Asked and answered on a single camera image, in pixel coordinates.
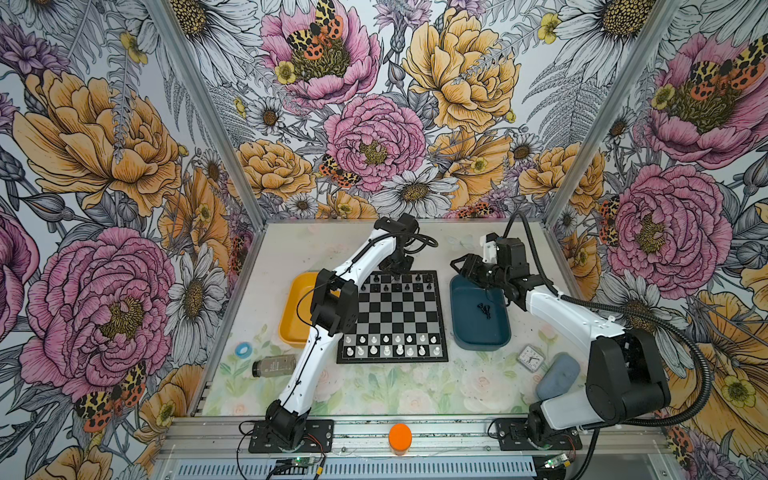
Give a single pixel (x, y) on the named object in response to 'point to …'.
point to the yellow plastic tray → (296, 318)
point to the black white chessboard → (399, 320)
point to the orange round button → (400, 436)
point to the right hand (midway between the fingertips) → (456, 273)
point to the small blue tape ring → (243, 350)
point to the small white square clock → (531, 358)
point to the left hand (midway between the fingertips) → (394, 279)
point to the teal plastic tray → (480, 317)
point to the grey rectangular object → (274, 365)
